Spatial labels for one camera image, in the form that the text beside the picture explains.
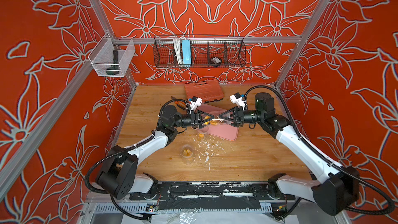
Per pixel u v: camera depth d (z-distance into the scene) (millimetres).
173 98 1111
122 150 447
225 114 634
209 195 728
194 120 621
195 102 687
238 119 600
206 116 655
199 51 974
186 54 899
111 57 891
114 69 788
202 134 867
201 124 683
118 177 417
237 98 667
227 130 926
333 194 380
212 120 648
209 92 1074
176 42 875
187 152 794
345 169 398
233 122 661
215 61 949
